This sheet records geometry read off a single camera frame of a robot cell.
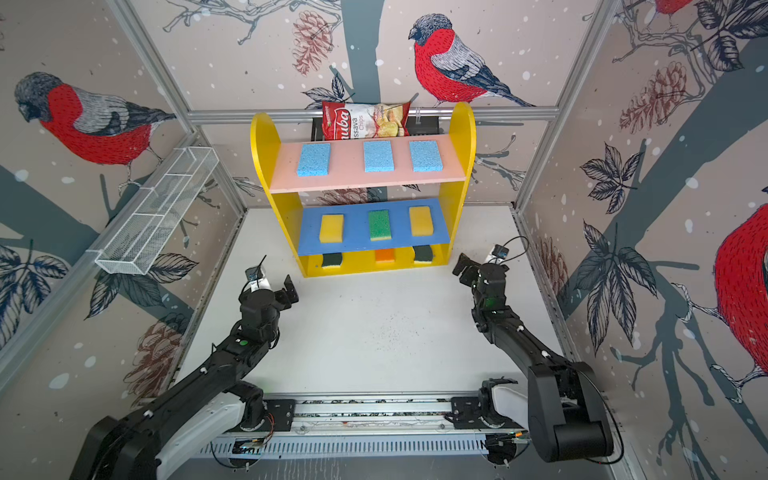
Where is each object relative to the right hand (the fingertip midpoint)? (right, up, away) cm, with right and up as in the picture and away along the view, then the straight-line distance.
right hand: (471, 263), depth 87 cm
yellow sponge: (-43, +10, +4) cm, 44 cm away
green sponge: (-28, +11, +8) cm, 31 cm away
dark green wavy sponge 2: (-13, +1, +17) cm, 21 cm away
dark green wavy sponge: (-45, 0, +13) cm, 47 cm away
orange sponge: (-26, +1, +16) cm, 31 cm away
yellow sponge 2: (-14, +13, +8) cm, 21 cm away
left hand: (-58, -4, -5) cm, 58 cm away
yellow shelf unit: (-53, +15, -9) cm, 56 cm away
